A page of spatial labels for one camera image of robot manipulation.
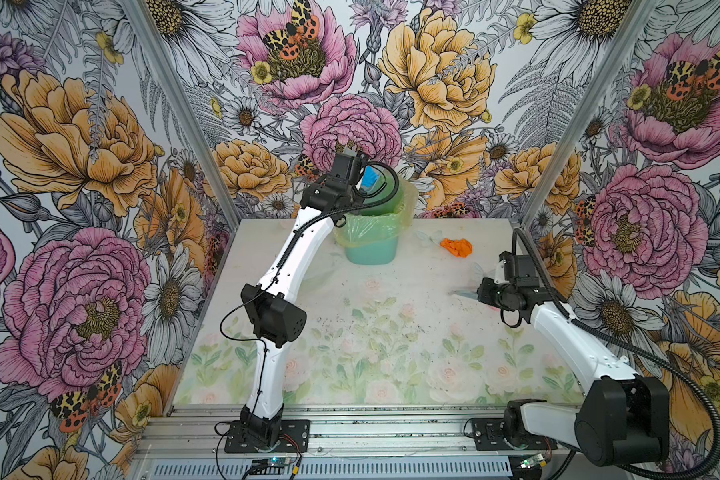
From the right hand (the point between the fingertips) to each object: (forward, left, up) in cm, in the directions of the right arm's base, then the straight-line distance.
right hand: (481, 298), depth 86 cm
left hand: (+21, +38, +20) cm, 48 cm away
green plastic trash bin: (+21, +31, -6) cm, 38 cm away
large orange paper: (+28, -2, -10) cm, 30 cm away
